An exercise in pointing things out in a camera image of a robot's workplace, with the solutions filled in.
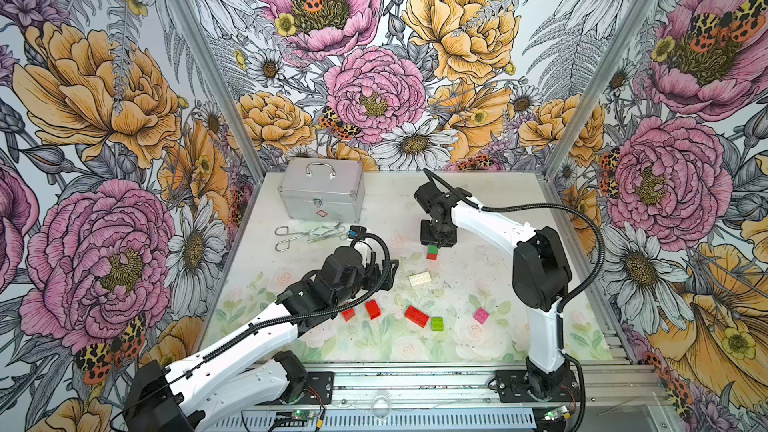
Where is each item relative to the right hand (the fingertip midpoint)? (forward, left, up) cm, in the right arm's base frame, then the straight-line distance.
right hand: (432, 248), depth 92 cm
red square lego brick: (-16, +18, -6) cm, 25 cm away
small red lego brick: (-17, +25, -4) cm, 31 cm away
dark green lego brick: (+2, 0, -4) cm, 5 cm away
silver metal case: (+17, +33, +9) cm, 39 cm away
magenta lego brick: (-18, -12, -7) cm, 23 cm away
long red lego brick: (-18, +6, -7) cm, 20 cm away
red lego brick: (+1, 0, -6) cm, 7 cm away
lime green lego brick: (-20, +1, -6) cm, 21 cm away
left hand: (-11, +16, +10) cm, 21 cm away
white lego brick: (-7, +4, -6) cm, 10 cm away
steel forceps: (+7, +48, -7) cm, 49 cm away
